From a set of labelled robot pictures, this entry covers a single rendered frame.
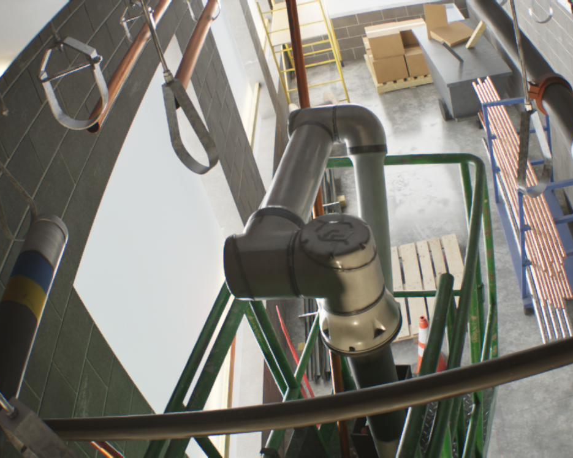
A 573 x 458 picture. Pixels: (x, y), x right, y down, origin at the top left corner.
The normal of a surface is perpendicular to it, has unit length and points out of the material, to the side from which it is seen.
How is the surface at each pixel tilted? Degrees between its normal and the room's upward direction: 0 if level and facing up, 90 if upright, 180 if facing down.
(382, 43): 90
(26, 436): 57
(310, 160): 43
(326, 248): 9
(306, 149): 27
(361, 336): 68
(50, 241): 64
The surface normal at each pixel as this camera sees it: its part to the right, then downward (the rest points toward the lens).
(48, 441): 0.55, -0.29
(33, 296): 0.84, -0.44
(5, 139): 0.97, -0.20
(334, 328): -0.63, 0.28
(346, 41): 0.00, 0.61
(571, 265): -0.25, -0.77
